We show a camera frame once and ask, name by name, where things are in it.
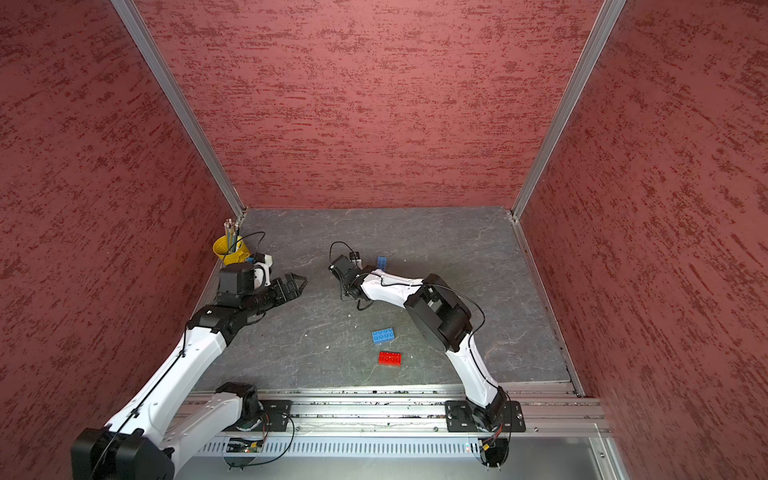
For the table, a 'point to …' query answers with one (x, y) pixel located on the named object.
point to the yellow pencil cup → (221, 249)
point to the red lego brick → (390, 358)
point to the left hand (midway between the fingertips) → (295, 291)
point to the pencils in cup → (232, 235)
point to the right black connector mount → (493, 451)
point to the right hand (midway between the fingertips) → (356, 294)
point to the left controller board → (240, 445)
